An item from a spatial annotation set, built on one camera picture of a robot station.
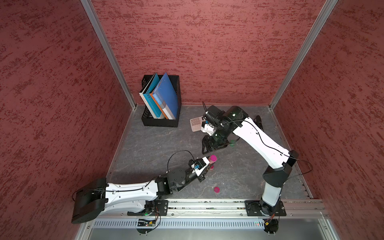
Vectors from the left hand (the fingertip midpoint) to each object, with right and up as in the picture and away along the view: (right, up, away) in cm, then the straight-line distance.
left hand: (210, 161), depth 69 cm
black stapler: (+40, +19, +40) cm, 59 cm away
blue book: (-29, +40, +38) cm, 62 cm away
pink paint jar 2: (+2, -8, +14) cm, 16 cm away
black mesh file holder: (-44, +22, +42) cm, 65 cm away
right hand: (0, +4, -1) cm, 4 cm away
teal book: (-37, +35, +17) cm, 54 cm away
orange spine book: (-29, +26, +26) cm, 47 cm away
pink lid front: (+5, -19, +11) cm, 22 cm away
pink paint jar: (+1, +2, -4) cm, 5 cm away
